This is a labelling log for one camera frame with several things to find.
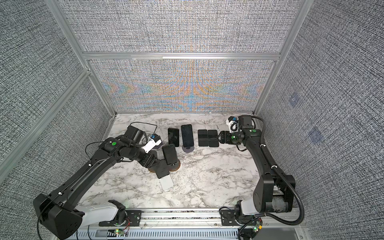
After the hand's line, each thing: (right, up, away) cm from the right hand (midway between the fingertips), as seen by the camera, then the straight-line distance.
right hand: (223, 137), depth 85 cm
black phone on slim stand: (-32, -1, +25) cm, 40 cm away
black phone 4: (-36, -20, +7) cm, 42 cm away
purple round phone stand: (-21, -9, +12) cm, 26 cm away
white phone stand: (-33, -26, 0) cm, 42 cm away
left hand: (-36, -10, -11) cm, 39 cm away
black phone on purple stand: (-21, 0, +7) cm, 22 cm away
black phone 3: (-30, -9, -4) cm, 31 cm away
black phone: (-10, -2, +21) cm, 24 cm away
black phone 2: (-3, -2, +21) cm, 22 cm away
